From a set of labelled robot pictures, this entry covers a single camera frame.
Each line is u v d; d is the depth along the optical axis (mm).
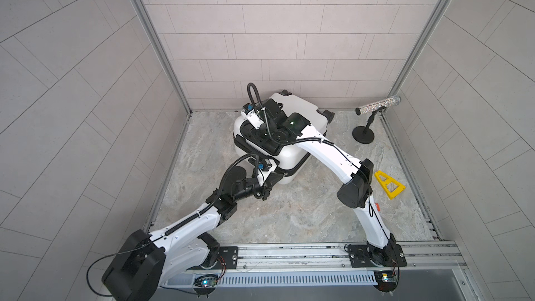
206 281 645
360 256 707
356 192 560
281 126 572
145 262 385
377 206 826
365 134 1051
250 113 680
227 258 707
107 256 381
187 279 685
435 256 724
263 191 683
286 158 723
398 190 866
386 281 679
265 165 629
